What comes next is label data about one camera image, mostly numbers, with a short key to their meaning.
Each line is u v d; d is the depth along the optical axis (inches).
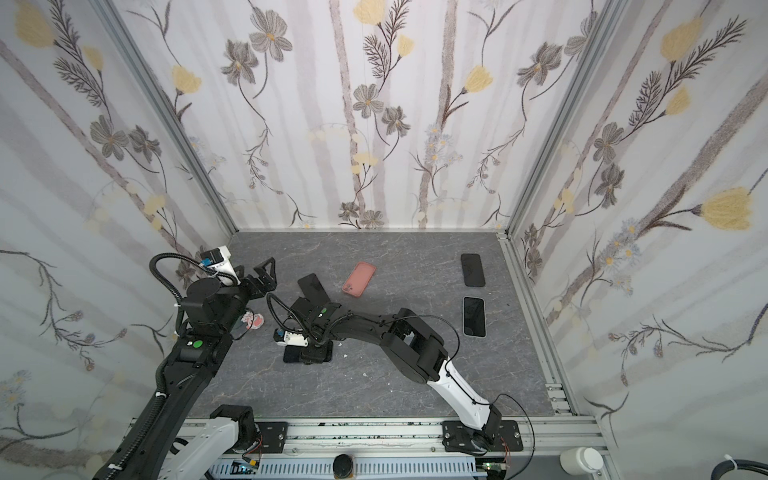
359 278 42.3
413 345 22.6
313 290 40.8
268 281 26.2
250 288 25.3
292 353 31.2
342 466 24.9
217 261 23.8
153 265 20.9
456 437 28.9
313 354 31.7
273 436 29.0
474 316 37.5
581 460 25.3
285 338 30.8
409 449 29.0
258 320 36.4
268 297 29.4
